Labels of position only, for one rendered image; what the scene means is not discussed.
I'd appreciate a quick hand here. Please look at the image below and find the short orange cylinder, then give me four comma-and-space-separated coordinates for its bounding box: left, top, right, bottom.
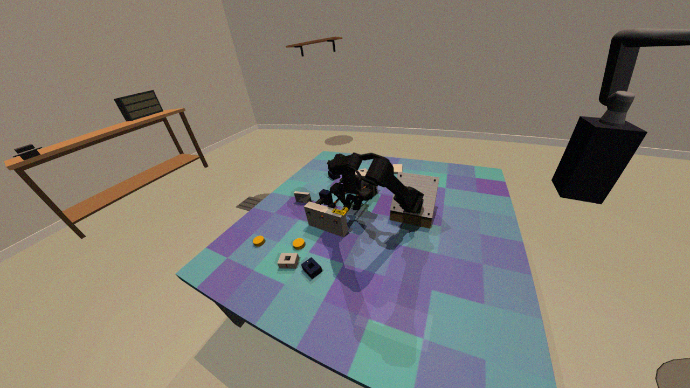
293, 238, 305, 250
253, 235, 265, 247

